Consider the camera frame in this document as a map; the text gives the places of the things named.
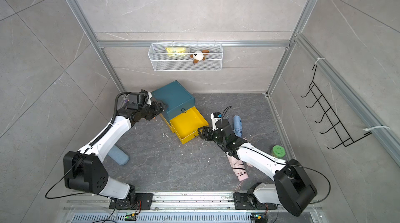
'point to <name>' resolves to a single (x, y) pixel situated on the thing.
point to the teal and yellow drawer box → (181, 115)
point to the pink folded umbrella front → (238, 167)
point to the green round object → (278, 151)
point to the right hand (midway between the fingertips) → (203, 129)
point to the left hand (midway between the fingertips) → (164, 105)
